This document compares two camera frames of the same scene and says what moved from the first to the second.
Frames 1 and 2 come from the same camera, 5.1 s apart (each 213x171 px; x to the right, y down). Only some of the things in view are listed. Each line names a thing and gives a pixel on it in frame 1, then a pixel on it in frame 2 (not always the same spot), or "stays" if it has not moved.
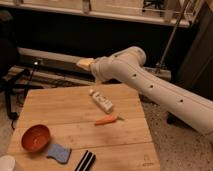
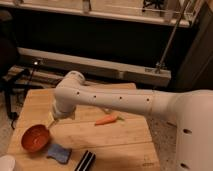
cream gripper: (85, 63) to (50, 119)
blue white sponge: (59, 152) stays
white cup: (7, 163) stays
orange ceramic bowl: (35, 138) stays
